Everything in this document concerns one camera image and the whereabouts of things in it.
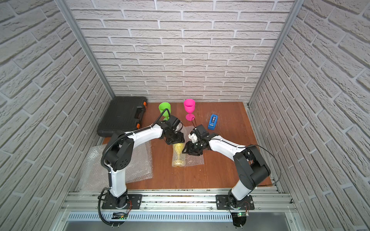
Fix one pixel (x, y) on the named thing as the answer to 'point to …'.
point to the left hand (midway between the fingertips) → (183, 140)
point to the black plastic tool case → (124, 114)
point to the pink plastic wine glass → (190, 107)
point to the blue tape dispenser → (213, 121)
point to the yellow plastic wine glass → (178, 147)
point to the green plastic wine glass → (165, 108)
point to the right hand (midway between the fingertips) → (187, 152)
